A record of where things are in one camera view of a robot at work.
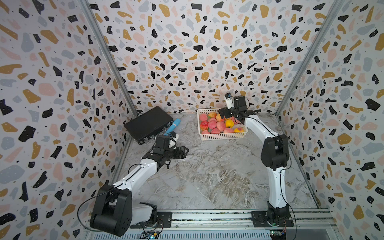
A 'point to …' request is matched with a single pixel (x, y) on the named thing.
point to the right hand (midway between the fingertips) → (225, 107)
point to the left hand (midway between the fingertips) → (185, 149)
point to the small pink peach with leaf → (205, 132)
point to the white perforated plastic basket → (203, 125)
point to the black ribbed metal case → (146, 126)
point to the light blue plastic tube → (174, 124)
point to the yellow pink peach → (239, 129)
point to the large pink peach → (212, 123)
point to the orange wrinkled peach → (212, 115)
